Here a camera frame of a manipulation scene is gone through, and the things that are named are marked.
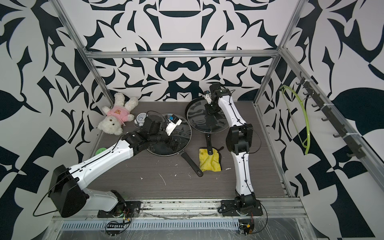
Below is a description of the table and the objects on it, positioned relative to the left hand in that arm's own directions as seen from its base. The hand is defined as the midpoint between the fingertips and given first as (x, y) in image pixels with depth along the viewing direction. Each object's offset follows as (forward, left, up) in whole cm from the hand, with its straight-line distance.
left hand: (181, 133), depth 77 cm
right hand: (+24, -18, -8) cm, 32 cm away
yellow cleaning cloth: (-8, -15, -18) cm, 25 cm away
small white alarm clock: (+25, +29, -18) cm, 42 cm away
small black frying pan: (+6, -15, -13) cm, 21 cm away
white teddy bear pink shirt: (+25, +43, -14) cm, 52 cm away
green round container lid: (+1, +49, -17) cm, 52 cm away
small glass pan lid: (+28, -13, -26) cm, 41 cm away
